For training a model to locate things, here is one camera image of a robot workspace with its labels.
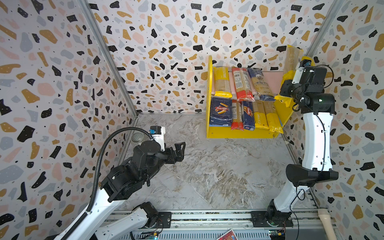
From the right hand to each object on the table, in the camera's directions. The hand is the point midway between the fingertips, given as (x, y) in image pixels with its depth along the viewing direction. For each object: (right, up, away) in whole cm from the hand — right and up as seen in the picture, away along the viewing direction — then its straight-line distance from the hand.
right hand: (286, 78), depth 66 cm
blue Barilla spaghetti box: (-7, -14, +31) cm, 35 cm away
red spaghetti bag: (-15, -19, +28) cm, 37 cm away
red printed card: (-25, -72, +3) cm, 76 cm away
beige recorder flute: (+23, -65, +7) cm, 69 cm away
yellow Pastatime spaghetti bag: (+1, -13, +33) cm, 36 cm away
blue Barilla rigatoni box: (-25, -12, +29) cm, 40 cm away
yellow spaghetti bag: (+8, -15, +31) cm, 36 cm away
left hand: (-48, -28, -6) cm, 55 cm away
